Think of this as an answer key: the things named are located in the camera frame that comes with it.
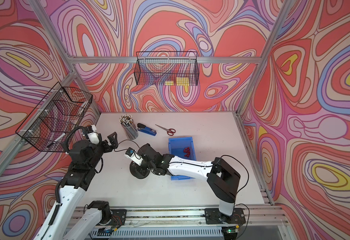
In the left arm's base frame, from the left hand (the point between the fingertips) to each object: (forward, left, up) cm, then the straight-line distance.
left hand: (109, 134), depth 72 cm
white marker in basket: (-2, +26, -2) cm, 26 cm away
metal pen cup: (+17, -3, -13) cm, 22 cm away
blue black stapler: (+25, -8, -24) cm, 35 cm away
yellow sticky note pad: (+36, -37, +7) cm, 52 cm away
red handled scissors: (+23, -28, -27) cm, 45 cm away
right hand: (-10, -12, -16) cm, 22 cm away
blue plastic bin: (+9, -38, -27) cm, 47 cm away
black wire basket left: (+7, +33, 0) cm, 33 cm away
